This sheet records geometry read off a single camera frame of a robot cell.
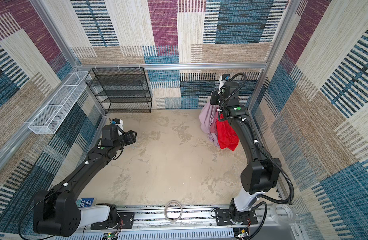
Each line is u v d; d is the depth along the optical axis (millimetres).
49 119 714
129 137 749
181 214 747
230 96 576
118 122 759
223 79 675
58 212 401
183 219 746
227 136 964
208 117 909
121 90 1091
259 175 447
